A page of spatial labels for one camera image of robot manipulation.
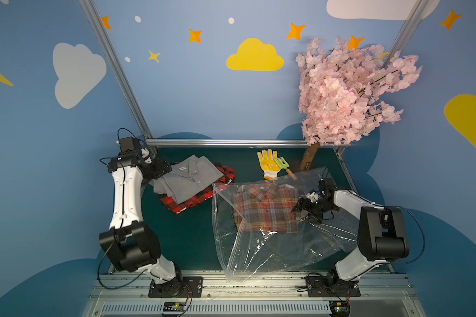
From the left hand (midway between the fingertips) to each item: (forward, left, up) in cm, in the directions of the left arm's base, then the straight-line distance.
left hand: (160, 170), depth 81 cm
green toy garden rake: (+25, -59, -24) cm, 68 cm away
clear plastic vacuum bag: (-21, -43, -15) cm, 50 cm away
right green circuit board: (-44, -72, -26) cm, 88 cm away
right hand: (-7, -63, -21) cm, 67 cm away
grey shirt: (+6, -7, -14) cm, 17 cm away
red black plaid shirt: (-1, -16, -17) cm, 24 cm away
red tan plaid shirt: (-5, -46, -20) cm, 51 cm away
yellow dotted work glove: (+22, -51, -23) cm, 60 cm away
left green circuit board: (-45, -10, -24) cm, 52 cm away
